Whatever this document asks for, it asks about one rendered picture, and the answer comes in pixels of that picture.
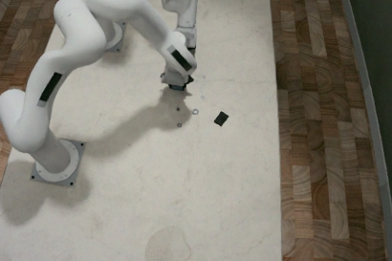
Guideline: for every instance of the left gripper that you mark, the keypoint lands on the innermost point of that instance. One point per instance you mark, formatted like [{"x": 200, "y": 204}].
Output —
[{"x": 191, "y": 43}]

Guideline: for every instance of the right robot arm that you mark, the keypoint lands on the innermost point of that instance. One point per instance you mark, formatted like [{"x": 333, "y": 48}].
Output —
[{"x": 85, "y": 43}]

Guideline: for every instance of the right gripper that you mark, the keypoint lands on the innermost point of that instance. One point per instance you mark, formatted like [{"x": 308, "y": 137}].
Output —
[{"x": 187, "y": 79}]

